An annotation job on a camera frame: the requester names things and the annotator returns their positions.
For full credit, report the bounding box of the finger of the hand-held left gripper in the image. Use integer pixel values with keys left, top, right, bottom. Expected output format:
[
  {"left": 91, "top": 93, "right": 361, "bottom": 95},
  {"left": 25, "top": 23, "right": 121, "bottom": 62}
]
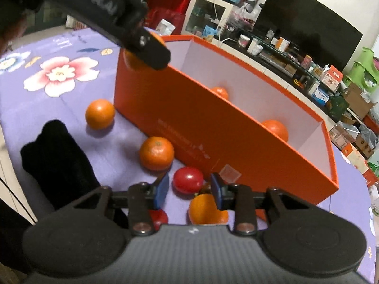
[{"left": 123, "top": 27, "right": 172, "bottom": 71}]

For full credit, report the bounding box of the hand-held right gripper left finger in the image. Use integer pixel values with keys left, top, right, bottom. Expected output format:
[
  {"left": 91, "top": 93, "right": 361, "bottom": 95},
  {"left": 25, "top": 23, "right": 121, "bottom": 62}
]
[{"left": 68, "top": 173, "right": 170, "bottom": 235}]

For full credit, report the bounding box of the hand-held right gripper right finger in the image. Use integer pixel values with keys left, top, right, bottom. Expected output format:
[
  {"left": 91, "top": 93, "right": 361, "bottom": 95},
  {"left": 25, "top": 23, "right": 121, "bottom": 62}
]
[{"left": 210, "top": 173, "right": 308, "bottom": 235}]

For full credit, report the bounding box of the dark brown tomato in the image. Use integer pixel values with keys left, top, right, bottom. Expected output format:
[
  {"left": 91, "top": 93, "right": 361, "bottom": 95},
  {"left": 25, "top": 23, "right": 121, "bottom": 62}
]
[{"left": 194, "top": 183, "right": 212, "bottom": 197}]

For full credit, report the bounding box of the orange tangerine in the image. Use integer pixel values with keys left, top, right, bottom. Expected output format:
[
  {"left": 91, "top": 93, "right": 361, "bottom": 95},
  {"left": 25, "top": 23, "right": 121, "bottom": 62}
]
[
  {"left": 188, "top": 193, "right": 229, "bottom": 225},
  {"left": 85, "top": 99, "right": 116, "bottom": 130},
  {"left": 261, "top": 120, "right": 289, "bottom": 142},
  {"left": 139, "top": 136, "right": 175, "bottom": 171},
  {"left": 210, "top": 86, "right": 229, "bottom": 100},
  {"left": 124, "top": 31, "right": 166, "bottom": 71}
]

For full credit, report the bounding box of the red tomato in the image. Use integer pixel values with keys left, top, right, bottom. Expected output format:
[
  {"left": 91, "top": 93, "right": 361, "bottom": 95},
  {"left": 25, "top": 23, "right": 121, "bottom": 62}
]
[
  {"left": 148, "top": 209, "right": 169, "bottom": 231},
  {"left": 172, "top": 166, "right": 204, "bottom": 195}
]

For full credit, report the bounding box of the orange cardboard box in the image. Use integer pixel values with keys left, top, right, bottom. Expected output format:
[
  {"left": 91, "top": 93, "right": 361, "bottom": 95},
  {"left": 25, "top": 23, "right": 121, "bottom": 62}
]
[{"left": 113, "top": 35, "right": 339, "bottom": 206}]

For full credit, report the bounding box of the person's left hand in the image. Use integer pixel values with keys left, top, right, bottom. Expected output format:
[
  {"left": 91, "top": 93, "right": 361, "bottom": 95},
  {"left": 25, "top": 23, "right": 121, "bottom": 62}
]
[{"left": 0, "top": 15, "right": 28, "bottom": 54}]

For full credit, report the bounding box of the white paper bag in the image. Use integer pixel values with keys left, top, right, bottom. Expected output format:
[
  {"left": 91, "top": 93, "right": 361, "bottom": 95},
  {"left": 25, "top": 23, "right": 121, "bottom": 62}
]
[{"left": 156, "top": 18, "right": 176, "bottom": 36}]

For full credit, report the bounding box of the red paper bag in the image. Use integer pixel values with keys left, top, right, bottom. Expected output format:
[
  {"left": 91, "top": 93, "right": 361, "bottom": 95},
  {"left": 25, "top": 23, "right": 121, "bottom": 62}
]
[{"left": 145, "top": 0, "right": 190, "bottom": 34}]

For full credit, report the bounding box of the white glass-door cabinet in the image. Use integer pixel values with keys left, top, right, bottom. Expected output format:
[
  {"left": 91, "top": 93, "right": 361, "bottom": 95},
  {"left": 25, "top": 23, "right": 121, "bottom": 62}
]
[{"left": 181, "top": 0, "right": 234, "bottom": 40}]

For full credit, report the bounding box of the blue snack bag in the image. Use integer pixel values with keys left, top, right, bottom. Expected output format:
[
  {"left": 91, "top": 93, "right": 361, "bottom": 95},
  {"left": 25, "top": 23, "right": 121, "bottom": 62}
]
[{"left": 203, "top": 25, "right": 218, "bottom": 42}]

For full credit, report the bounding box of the black cloth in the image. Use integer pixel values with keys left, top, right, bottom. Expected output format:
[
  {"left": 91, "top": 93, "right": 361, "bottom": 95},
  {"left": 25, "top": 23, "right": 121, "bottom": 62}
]
[{"left": 20, "top": 120, "right": 131, "bottom": 231}]

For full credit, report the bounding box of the white TV stand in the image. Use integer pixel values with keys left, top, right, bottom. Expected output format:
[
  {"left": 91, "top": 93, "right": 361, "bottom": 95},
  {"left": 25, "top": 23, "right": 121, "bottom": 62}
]
[{"left": 219, "top": 32, "right": 341, "bottom": 119}]

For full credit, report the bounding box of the clear plastic bin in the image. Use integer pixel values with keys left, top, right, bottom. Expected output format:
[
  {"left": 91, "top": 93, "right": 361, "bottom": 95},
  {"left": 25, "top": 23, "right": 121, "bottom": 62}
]
[{"left": 330, "top": 123, "right": 360, "bottom": 148}]

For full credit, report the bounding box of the blue and white tissue box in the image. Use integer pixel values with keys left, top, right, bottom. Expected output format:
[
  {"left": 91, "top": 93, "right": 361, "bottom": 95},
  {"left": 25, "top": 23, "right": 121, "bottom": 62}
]
[{"left": 314, "top": 89, "right": 330, "bottom": 105}]

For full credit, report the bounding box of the orange printed gift carton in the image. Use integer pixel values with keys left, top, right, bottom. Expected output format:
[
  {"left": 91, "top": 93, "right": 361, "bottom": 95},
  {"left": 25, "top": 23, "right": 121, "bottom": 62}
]
[{"left": 342, "top": 143, "right": 379, "bottom": 187}]

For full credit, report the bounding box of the dark green box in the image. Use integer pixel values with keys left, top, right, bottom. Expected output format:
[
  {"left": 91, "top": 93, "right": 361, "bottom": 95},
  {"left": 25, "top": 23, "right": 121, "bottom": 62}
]
[{"left": 327, "top": 95, "right": 350, "bottom": 120}]

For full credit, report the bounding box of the black television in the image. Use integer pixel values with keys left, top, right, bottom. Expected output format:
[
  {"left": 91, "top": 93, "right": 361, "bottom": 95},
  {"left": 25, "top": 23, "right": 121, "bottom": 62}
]
[{"left": 256, "top": 0, "right": 363, "bottom": 71}]

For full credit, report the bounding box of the white and orange small box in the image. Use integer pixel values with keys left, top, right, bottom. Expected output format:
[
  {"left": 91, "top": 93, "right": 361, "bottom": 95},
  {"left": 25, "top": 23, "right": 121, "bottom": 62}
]
[{"left": 321, "top": 65, "right": 344, "bottom": 92}]

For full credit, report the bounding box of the brown cardboard box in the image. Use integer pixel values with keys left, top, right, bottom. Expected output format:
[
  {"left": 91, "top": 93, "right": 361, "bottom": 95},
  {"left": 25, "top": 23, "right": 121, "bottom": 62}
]
[{"left": 343, "top": 83, "right": 376, "bottom": 119}]

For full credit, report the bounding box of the green plastic rack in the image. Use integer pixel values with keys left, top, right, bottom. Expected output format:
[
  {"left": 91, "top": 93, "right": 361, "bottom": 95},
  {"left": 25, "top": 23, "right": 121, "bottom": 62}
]
[{"left": 349, "top": 47, "right": 379, "bottom": 92}]

